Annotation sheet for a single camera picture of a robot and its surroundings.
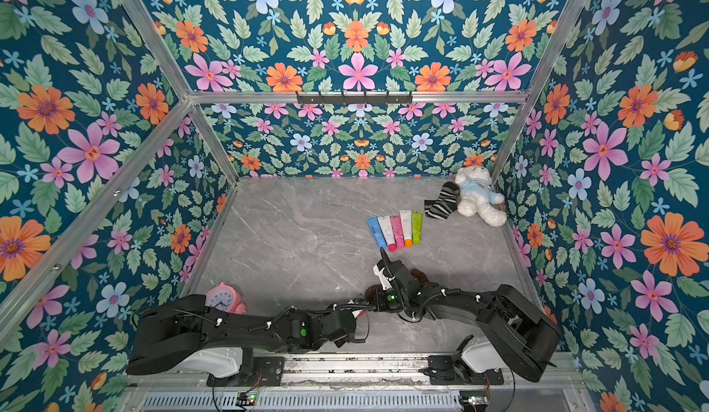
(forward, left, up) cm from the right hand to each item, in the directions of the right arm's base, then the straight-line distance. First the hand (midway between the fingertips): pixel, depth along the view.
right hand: (371, 297), depth 85 cm
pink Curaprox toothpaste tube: (+28, -9, -1) cm, 29 cm away
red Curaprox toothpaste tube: (-9, +3, +11) cm, 14 cm away
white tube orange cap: (+28, -12, 0) cm, 31 cm away
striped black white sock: (+39, -28, 0) cm, 48 cm away
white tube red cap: (+27, -5, -1) cm, 28 cm away
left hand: (-6, +4, -1) cm, 8 cm away
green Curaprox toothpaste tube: (+28, -16, 0) cm, 32 cm away
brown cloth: (+2, 0, 0) cm, 2 cm away
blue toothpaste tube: (+26, -1, 0) cm, 26 cm away
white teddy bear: (+38, -39, +5) cm, 55 cm away
